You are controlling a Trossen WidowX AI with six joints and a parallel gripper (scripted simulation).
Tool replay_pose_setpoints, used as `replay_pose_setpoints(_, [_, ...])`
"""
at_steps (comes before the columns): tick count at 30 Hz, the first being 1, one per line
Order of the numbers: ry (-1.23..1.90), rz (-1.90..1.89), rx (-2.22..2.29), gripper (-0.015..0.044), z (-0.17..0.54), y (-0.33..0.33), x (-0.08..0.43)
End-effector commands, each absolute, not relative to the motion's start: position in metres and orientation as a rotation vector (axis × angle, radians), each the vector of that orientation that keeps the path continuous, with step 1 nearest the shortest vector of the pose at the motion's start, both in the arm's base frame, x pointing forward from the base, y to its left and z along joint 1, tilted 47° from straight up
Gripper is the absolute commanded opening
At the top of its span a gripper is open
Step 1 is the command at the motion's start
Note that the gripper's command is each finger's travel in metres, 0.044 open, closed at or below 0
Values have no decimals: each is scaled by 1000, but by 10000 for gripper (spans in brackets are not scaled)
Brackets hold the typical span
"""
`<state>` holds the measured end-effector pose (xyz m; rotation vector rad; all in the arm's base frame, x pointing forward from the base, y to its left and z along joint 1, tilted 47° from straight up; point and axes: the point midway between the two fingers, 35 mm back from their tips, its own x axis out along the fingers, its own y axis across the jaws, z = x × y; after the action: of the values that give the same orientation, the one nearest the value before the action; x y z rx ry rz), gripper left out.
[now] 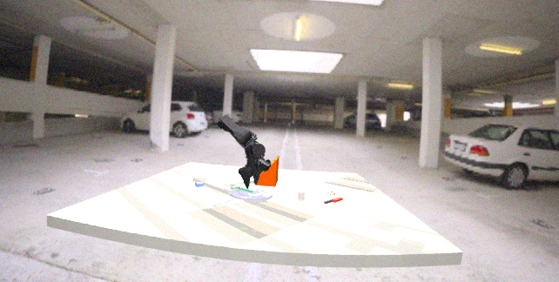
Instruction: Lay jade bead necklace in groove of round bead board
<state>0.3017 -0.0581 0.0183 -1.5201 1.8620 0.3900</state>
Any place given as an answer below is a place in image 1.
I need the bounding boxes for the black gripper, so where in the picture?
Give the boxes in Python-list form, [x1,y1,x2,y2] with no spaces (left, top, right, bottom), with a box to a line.
[239,154,263,189]

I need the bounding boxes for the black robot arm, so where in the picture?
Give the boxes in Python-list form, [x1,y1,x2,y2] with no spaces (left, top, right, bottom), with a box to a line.
[217,113,271,171]

